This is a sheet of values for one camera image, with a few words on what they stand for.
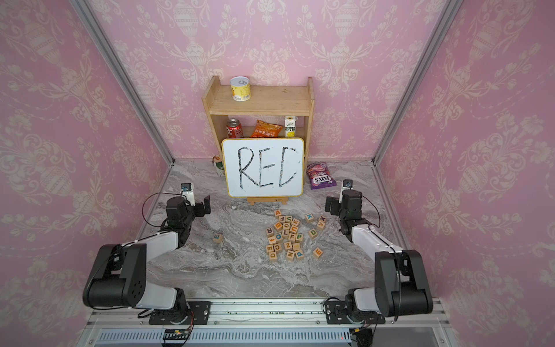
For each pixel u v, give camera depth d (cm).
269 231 92
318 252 85
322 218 95
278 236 90
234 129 90
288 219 95
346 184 79
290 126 90
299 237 90
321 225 94
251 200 102
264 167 94
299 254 85
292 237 90
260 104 82
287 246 87
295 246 87
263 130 99
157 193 113
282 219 95
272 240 90
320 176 109
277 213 97
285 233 90
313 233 91
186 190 79
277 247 87
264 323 73
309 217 95
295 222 94
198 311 75
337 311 73
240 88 79
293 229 92
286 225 92
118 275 44
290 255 85
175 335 73
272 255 85
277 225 93
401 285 43
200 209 84
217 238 90
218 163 106
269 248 87
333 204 84
